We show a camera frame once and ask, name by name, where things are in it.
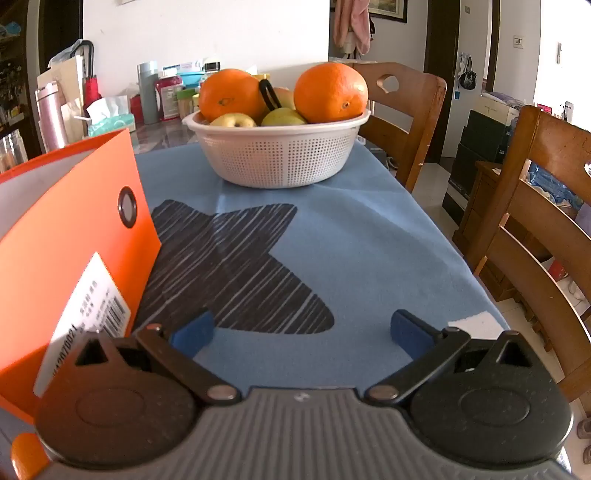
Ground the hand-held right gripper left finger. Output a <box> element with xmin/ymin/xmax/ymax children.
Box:
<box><xmin>74</xmin><ymin>310</ymin><xmax>243</xmax><ymax>408</ymax></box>

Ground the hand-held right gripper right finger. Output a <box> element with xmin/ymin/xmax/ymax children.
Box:
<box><xmin>365</xmin><ymin>309</ymin><xmax>532</xmax><ymax>408</ymax></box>

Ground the blue printed tablecloth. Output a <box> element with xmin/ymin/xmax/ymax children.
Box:
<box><xmin>131</xmin><ymin>138</ymin><xmax>511</xmax><ymax>393</ymax></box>

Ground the low wooden cabinet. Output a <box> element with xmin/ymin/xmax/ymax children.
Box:
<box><xmin>452</xmin><ymin>161</ymin><xmax>518</xmax><ymax>301</ymax></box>

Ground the orange cardboard box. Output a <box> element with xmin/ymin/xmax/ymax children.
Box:
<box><xmin>0</xmin><ymin>128</ymin><xmax>162</xmax><ymax>476</ymax></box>

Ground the white perforated plastic basket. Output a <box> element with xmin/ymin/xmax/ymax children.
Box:
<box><xmin>182</xmin><ymin>108</ymin><xmax>371</xmax><ymax>188</ymax></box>

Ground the blue plastic bag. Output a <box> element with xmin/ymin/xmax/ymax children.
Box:
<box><xmin>526</xmin><ymin>161</ymin><xmax>583</xmax><ymax>208</ymax></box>

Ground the stack of black boxes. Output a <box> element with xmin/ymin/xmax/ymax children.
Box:
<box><xmin>442</xmin><ymin>108</ymin><xmax>513</xmax><ymax>213</ymax></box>

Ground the yellow apple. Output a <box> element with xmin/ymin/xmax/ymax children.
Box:
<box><xmin>210</xmin><ymin>113</ymin><xmax>257</xmax><ymax>128</ymax></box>

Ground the wooden chair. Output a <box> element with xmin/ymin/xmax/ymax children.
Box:
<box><xmin>351</xmin><ymin>62</ymin><xmax>448</xmax><ymax>193</ymax></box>
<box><xmin>464</xmin><ymin>105</ymin><xmax>591</xmax><ymax>416</ymax></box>

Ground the green tissue box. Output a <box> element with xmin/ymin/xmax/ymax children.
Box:
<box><xmin>85</xmin><ymin>95</ymin><xmax>137</xmax><ymax>137</ymax></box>

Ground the green-lidded jar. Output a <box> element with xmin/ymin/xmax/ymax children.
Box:
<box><xmin>178</xmin><ymin>88</ymin><xmax>197</xmax><ymax>118</ymax></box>

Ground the yellow-green apple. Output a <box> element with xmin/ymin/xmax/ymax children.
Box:
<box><xmin>261</xmin><ymin>107</ymin><xmax>308</xmax><ymax>127</ymax></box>

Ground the red-lidded container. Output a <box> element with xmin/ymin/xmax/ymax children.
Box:
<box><xmin>156</xmin><ymin>76</ymin><xmax>184</xmax><ymax>121</ymax></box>

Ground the large orange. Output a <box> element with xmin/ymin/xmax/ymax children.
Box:
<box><xmin>294</xmin><ymin>62</ymin><xmax>369</xmax><ymax>124</ymax></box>
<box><xmin>199</xmin><ymin>69</ymin><xmax>269</xmax><ymax>123</ymax></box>

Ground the white storage box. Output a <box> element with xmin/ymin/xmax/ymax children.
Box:
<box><xmin>478</xmin><ymin>92</ymin><xmax>527</xmax><ymax>125</ymax></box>

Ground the grey thermos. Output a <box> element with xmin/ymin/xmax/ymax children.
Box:
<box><xmin>137</xmin><ymin>61</ymin><xmax>161</xmax><ymax>125</ymax></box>

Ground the pink thermos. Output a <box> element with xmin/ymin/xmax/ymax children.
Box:
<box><xmin>35</xmin><ymin>80</ymin><xmax>70</xmax><ymax>153</ymax></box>

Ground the black handbag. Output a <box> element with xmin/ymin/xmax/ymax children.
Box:
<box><xmin>459</xmin><ymin>55</ymin><xmax>478</xmax><ymax>90</ymax></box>

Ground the red folded umbrella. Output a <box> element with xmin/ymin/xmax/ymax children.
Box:
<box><xmin>76</xmin><ymin>41</ymin><xmax>103</xmax><ymax>116</ymax></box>

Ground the pink hanging cloth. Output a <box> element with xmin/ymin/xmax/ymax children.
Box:
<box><xmin>333</xmin><ymin>0</ymin><xmax>372</xmax><ymax>55</ymax></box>

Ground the dark shelf cabinet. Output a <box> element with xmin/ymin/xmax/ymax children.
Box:
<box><xmin>0</xmin><ymin>0</ymin><xmax>47</xmax><ymax>171</ymax></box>

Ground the dark framed picture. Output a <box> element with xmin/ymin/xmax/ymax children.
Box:
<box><xmin>369</xmin><ymin>0</ymin><xmax>408</xmax><ymax>24</ymax></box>

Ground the black loop strap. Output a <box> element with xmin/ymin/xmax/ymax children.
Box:
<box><xmin>259</xmin><ymin>78</ymin><xmax>282</xmax><ymax>110</ymax></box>

